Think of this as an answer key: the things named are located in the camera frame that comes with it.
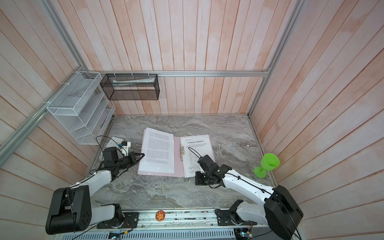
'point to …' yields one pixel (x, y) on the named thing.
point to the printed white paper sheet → (193, 148)
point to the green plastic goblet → (268, 162)
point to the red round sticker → (160, 215)
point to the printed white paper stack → (157, 152)
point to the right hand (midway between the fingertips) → (195, 180)
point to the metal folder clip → (182, 151)
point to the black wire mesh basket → (131, 86)
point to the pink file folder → (179, 168)
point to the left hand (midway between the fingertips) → (144, 156)
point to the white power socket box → (114, 142)
